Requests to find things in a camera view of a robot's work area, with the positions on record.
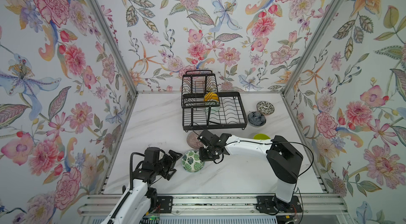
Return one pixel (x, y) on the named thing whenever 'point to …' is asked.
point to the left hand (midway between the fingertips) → (182, 161)
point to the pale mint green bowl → (213, 107)
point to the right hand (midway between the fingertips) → (199, 157)
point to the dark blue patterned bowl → (256, 119)
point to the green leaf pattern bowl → (191, 162)
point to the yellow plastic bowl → (211, 96)
